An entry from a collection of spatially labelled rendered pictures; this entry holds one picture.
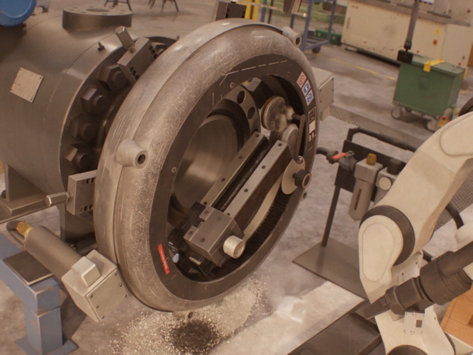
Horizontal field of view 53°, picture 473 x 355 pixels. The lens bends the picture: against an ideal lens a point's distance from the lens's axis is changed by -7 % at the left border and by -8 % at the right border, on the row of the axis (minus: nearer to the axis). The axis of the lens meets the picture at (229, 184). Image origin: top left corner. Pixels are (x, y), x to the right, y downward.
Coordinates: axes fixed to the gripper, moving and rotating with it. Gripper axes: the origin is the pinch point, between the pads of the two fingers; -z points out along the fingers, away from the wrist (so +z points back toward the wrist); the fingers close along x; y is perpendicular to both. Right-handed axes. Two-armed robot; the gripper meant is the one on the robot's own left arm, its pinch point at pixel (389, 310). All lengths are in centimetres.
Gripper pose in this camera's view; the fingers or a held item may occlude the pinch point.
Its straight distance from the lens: 110.6
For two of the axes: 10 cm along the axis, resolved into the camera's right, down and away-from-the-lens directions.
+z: 6.2, -5.5, -5.6
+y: 2.0, 8.0, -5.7
